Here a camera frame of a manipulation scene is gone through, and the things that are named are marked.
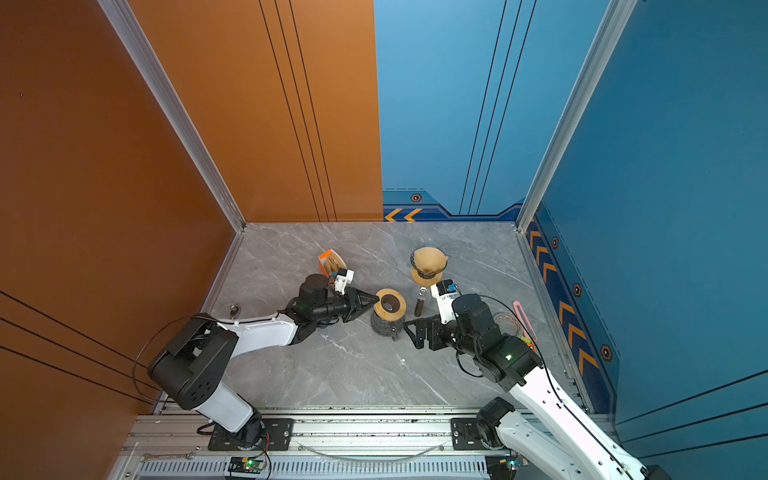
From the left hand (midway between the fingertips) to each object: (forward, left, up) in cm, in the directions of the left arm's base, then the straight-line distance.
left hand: (380, 299), depth 83 cm
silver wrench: (+2, +47, -13) cm, 49 cm away
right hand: (-10, -10, +6) cm, 15 cm away
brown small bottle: (+2, -12, -7) cm, 14 cm away
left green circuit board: (-37, +31, -16) cm, 51 cm away
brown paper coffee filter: (+13, -15, +2) cm, 20 cm away
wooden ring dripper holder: (+7, -14, -2) cm, 16 cm away
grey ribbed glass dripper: (+10, -13, 0) cm, 16 cm away
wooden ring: (+1, -3, -5) cm, 6 cm away
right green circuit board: (-37, -30, -14) cm, 50 cm away
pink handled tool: (-1, -45, -13) cm, 47 cm away
